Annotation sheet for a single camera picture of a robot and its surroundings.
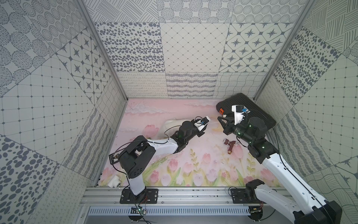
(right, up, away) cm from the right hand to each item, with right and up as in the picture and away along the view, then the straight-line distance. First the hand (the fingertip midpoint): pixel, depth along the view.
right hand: (218, 119), depth 72 cm
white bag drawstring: (-2, -2, +1) cm, 3 cm away
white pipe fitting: (-57, -36, +4) cm, 67 cm away
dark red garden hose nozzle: (+11, -17, +21) cm, 29 cm away
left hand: (-6, +1, +10) cm, 12 cm away
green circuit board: (-40, -47, -2) cm, 62 cm away
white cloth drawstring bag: (-25, -5, +8) cm, 27 cm away
